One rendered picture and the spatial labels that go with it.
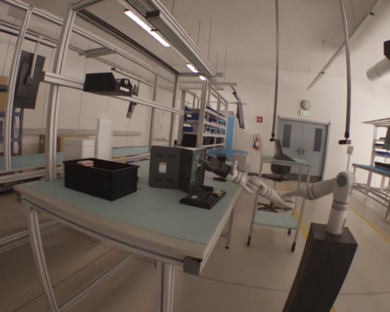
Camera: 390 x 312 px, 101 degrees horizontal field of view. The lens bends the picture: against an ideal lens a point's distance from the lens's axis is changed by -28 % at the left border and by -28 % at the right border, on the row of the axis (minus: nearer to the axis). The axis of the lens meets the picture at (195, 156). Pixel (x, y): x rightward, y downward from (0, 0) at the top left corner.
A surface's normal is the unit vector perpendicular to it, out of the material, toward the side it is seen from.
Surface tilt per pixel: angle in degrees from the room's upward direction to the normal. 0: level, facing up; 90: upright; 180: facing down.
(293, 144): 90
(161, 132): 90
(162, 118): 90
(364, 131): 90
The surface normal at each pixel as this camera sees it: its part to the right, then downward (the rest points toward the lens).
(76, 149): -0.30, 0.07
